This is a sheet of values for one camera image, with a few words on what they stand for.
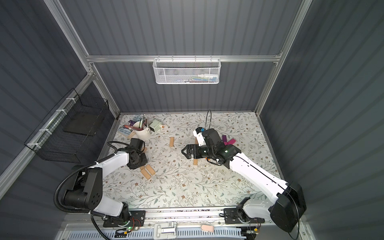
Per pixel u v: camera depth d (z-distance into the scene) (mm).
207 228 688
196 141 680
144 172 889
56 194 408
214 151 576
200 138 687
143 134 996
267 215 516
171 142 1031
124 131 1061
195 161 934
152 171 891
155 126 1051
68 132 737
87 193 442
